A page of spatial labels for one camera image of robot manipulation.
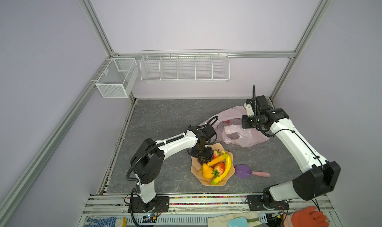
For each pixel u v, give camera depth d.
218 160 0.83
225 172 0.79
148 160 0.47
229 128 0.77
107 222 0.69
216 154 0.84
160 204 0.74
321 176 0.40
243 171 0.82
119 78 1.02
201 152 0.72
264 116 0.55
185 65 0.97
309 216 0.69
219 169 0.76
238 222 0.68
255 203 0.73
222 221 0.68
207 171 0.77
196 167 0.81
